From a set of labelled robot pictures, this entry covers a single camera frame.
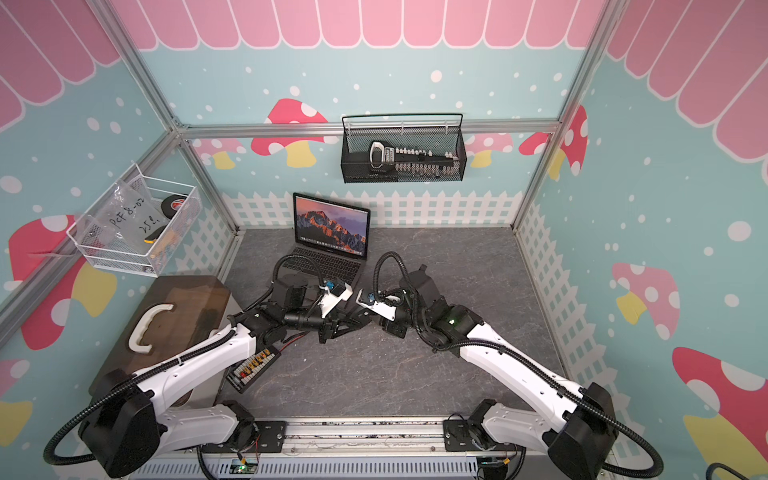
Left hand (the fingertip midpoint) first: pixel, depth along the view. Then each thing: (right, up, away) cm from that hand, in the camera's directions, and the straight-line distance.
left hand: (357, 328), depth 75 cm
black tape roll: (-50, +32, +4) cm, 60 cm away
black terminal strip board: (-34, -16, +7) cm, 38 cm away
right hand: (+5, +6, -1) cm, 8 cm away
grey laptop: (-13, +26, +34) cm, 45 cm away
